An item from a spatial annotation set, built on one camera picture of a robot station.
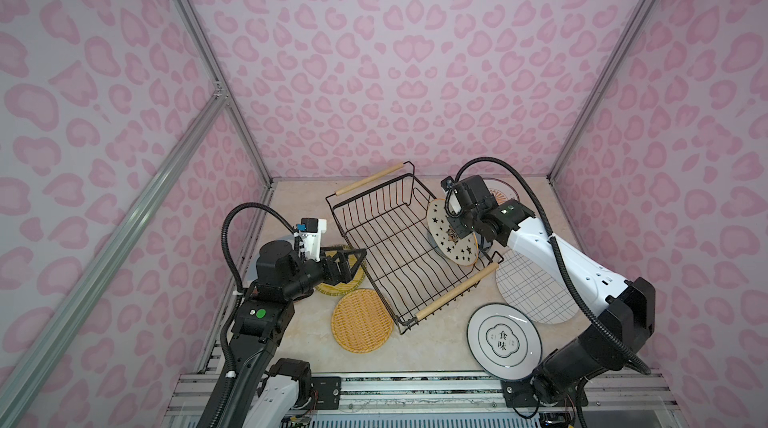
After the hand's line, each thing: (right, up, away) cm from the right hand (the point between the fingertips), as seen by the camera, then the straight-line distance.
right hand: (463, 210), depth 81 cm
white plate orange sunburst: (+24, +7, +37) cm, 45 cm away
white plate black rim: (+11, -35, -1) cm, 37 cm away
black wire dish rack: (-22, -4, +24) cm, 33 cm away
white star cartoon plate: (+2, -12, +6) cm, 13 cm away
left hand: (-28, -8, -13) cm, 32 cm away
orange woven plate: (-28, -31, +3) cm, 42 cm away
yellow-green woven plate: (-34, -24, +8) cm, 42 cm away
